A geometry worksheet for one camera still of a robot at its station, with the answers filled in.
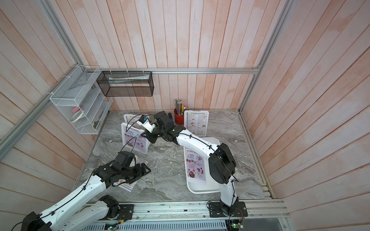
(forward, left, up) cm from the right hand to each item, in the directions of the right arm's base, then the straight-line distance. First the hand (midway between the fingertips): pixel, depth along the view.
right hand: (142, 133), depth 79 cm
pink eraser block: (+11, +39, +8) cm, 42 cm away
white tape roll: (+9, +40, +5) cm, 41 cm away
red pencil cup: (+20, -20, -9) cm, 29 cm away
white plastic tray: (-21, -40, -24) cm, 51 cm away
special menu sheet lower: (-9, -31, -19) cm, 37 cm away
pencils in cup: (+30, -20, -8) cm, 37 cm away
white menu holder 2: (+15, +11, -5) cm, 19 cm away
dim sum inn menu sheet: (-23, +8, -21) cm, 32 cm away
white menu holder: (+1, +9, +6) cm, 11 cm away
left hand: (-18, -2, -14) cm, 23 cm away
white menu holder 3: (+17, -32, -10) cm, 37 cm away
